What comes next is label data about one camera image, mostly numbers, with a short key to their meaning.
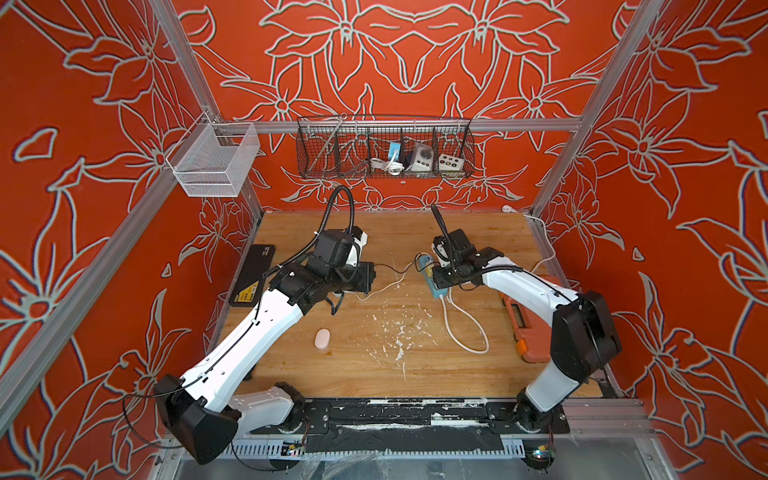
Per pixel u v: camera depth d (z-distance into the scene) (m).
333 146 1.00
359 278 0.62
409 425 0.73
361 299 0.95
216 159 0.95
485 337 0.86
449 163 0.94
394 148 0.83
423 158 0.91
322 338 0.85
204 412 0.37
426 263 0.79
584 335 0.47
